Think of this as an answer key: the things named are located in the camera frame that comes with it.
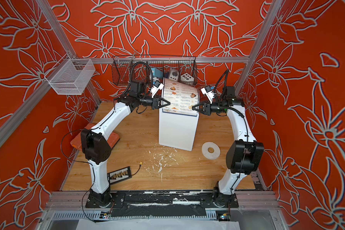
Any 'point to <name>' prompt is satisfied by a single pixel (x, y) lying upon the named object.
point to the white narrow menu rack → (177, 130)
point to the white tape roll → (211, 155)
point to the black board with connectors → (119, 175)
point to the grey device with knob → (173, 74)
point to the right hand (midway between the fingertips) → (192, 106)
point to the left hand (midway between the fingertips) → (169, 102)
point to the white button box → (186, 77)
